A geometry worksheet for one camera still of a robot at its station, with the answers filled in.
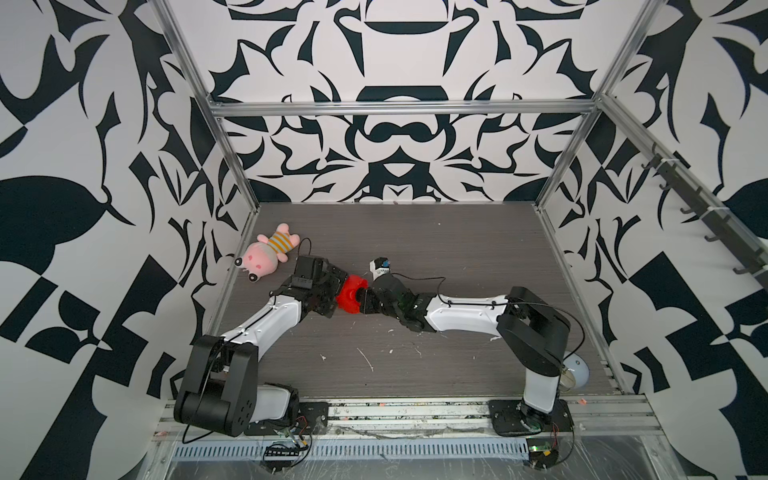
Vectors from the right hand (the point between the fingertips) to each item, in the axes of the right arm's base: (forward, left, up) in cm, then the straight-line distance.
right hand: (355, 291), depth 86 cm
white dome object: (-22, -55, -3) cm, 59 cm away
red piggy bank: (-3, +2, +2) cm, 4 cm away
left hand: (+5, +3, -1) cm, 6 cm away
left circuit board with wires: (-37, +17, -13) cm, 43 cm away
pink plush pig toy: (+13, +31, -2) cm, 34 cm away
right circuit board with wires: (-37, -45, -11) cm, 59 cm away
